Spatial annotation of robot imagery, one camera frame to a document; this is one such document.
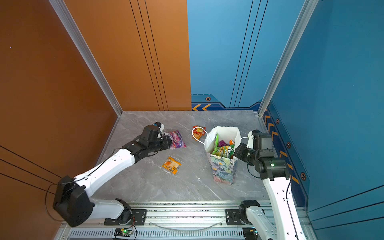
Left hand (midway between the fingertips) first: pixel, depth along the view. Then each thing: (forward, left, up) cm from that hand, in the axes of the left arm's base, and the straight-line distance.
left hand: (174, 140), depth 82 cm
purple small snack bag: (+1, -1, -3) cm, 3 cm away
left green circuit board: (-40, +22, -19) cm, 50 cm away
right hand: (-9, -30, +7) cm, 32 cm away
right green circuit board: (-40, -39, -19) cm, 59 cm away
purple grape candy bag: (+2, -28, -5) cm, 29 cm away
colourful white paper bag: (-17, -26, +1) cm, 31 cm away
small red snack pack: (+18, -13, -15) cm, 27 cm away
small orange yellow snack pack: (-7, +2, -16) cm, 18 cm away
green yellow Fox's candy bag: (-7, -28, +1) cm, 29 cm away
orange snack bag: (+1, -32, -3) cm, 33 cm away
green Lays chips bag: (-8, -22, +1) cm, 24 cm away
